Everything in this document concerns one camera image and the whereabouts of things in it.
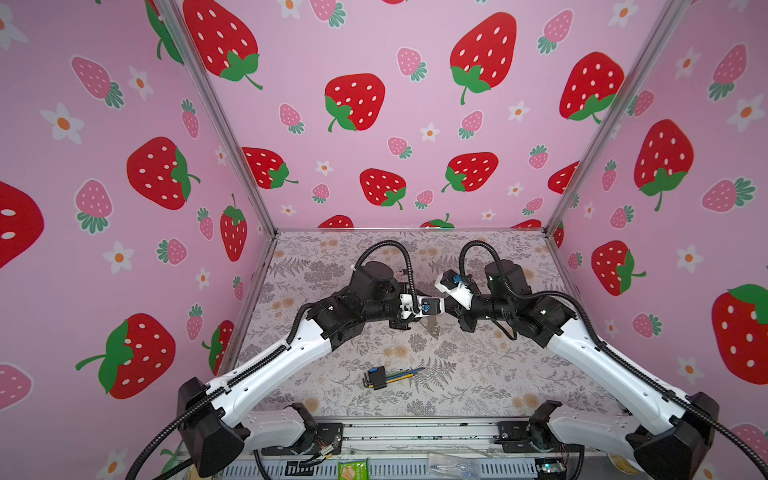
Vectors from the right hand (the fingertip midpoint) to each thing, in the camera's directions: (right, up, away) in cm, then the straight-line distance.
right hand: (437, 302), depth 72 cm
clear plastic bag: (+2, -39, -1) cm, 39 cm away
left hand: (-2, +2, -3) cm, 4 cm away
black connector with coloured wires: (-16, -23, +12) cm, 31 cm away
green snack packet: (-20, -39, -3) cm, 44 cm away
